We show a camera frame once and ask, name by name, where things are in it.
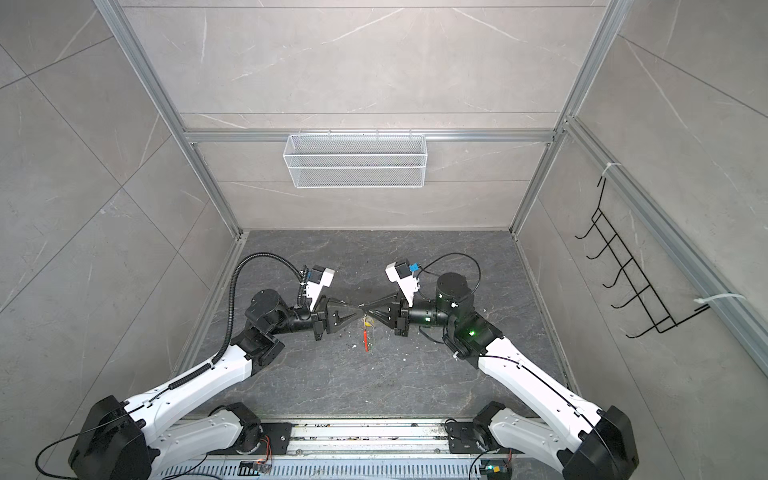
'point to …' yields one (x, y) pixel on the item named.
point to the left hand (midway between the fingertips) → (362, 311)
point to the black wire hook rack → (661, 319)
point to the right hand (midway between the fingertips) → (367, 309)
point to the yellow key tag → (367, 324)
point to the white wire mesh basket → (356, 160)
